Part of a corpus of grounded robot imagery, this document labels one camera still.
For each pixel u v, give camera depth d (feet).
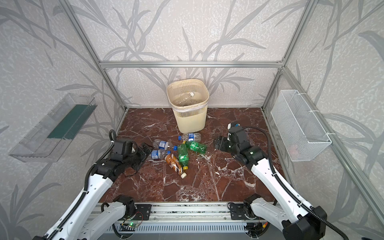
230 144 2.18
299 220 1.23
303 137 2.02
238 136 1.80
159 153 2.99
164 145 3.07
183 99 3.31
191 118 3.01
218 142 2.23
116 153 1.86
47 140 2.10
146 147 2.31
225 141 2.19
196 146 3.07
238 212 2.42
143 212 2.41
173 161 2.83
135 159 2.11
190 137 3.24
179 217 2.40
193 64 3.15
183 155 2.92
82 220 1.40
